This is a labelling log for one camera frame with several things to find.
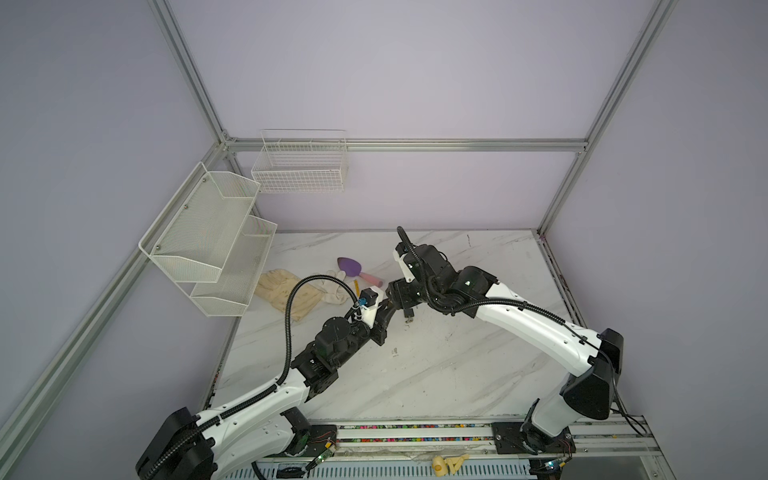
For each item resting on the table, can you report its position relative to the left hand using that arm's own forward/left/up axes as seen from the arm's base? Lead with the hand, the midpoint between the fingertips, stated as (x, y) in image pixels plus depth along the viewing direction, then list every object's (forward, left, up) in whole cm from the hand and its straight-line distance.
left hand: (391, 303), depth 74 cm
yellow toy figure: (-32, -12, -19) cm, 39 cm away
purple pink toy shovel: (+27, +14, -21) cm, 37 cm away
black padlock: (+9, -6, -20) cm, 23 cm away
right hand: (+3, 0, +3) cm, 4 cm away
